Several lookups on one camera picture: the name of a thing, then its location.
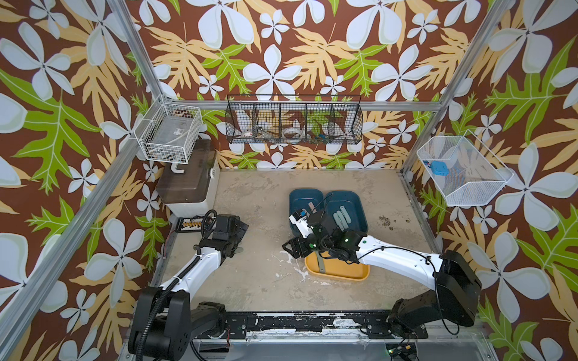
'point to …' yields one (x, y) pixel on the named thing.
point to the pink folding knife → (312, 207)
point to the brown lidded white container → (190, 189)
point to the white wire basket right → (463, 168)
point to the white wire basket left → (168, 133)
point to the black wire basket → (293, 119)
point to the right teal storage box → (354, 209)
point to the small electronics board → (403, 351)
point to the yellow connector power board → (189, 225)
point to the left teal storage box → (300, 198)
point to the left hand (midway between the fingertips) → (242, 228)
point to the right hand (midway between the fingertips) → (287, 242)
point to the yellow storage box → (336, 268)
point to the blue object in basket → (439, 168)
